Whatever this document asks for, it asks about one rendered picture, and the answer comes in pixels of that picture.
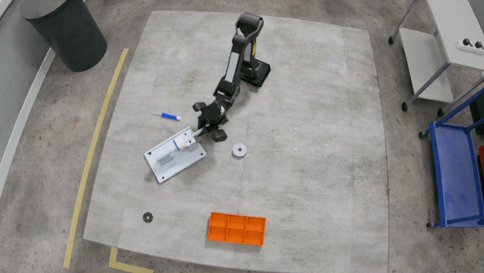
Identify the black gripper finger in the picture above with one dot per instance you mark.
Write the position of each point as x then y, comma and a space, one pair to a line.
204, 131
201, 123

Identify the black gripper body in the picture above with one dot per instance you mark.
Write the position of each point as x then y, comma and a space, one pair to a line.
216, 133

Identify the orange compartment tray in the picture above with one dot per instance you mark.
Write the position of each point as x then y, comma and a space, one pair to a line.
219, 230

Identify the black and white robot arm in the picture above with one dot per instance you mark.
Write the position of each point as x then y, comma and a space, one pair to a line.
242, 59

